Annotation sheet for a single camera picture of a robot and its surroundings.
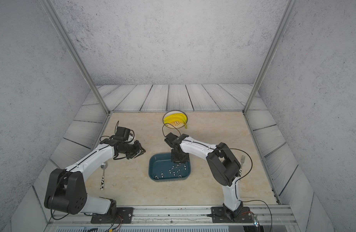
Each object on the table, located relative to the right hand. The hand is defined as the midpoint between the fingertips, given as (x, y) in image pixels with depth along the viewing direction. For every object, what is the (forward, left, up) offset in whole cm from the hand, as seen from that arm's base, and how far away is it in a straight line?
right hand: (178, 162), depth 89 cm
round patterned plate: (+31, +5, -2) cm, 32 cm away
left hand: (+4, +18, +7) cm, 20 cm away
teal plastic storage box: (-3, +10, -3) cm, 11 cm away
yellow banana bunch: (+35, 0, +2) cm, 35 cm away
